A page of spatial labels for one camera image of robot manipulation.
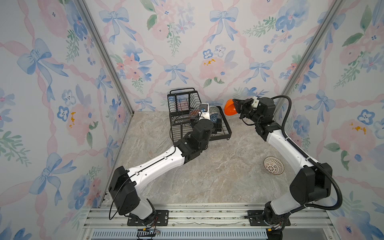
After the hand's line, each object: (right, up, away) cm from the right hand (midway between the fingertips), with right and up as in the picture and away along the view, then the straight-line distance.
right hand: (232, 97), depth 76 cm
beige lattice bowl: (+29, -39, +14) cm, 50 cm away
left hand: (-12, -9, -6) cm, 16 cm away
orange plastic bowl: (0, -5, +6) cm, 8 cm away
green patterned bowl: (-5, -2, +38) cm, 38 cm away
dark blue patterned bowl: (-5, -8, +35) cm, 36 cm away
